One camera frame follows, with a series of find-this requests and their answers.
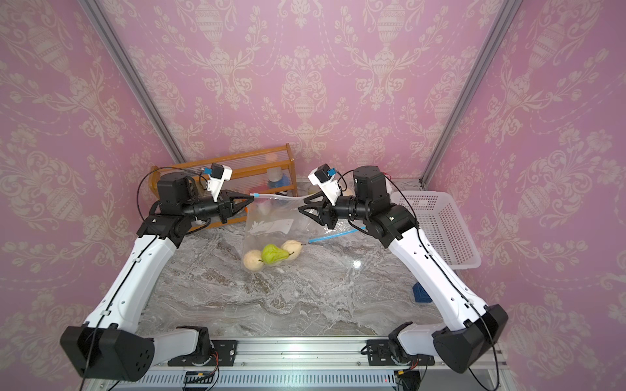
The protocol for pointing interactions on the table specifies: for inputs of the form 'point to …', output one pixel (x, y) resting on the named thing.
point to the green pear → (271, 254)
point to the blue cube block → (420, 294)
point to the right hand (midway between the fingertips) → (305, 203)
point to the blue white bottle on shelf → (276, 178)
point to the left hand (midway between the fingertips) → (252, 200)
